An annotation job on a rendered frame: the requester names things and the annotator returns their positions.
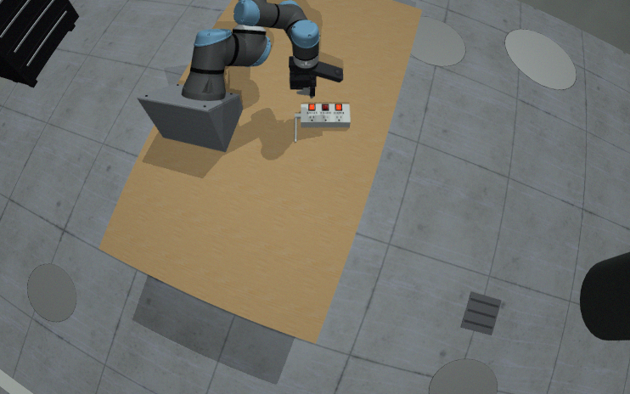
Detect white power strip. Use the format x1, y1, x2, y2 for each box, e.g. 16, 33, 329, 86
295, 104, 351, 142

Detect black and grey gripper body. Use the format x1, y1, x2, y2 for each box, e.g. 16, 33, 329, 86
289, 56, 318, 90

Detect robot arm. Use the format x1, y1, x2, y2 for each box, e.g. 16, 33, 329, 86
182, 0, 343, 101

